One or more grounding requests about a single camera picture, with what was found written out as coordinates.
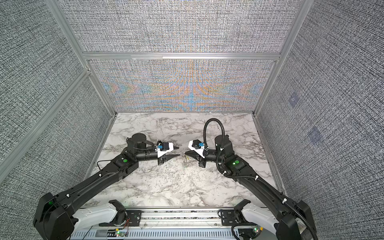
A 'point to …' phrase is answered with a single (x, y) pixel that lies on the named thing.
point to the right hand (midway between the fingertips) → (187, 150)
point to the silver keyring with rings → (186, 162)
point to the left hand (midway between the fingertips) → (178, 149)
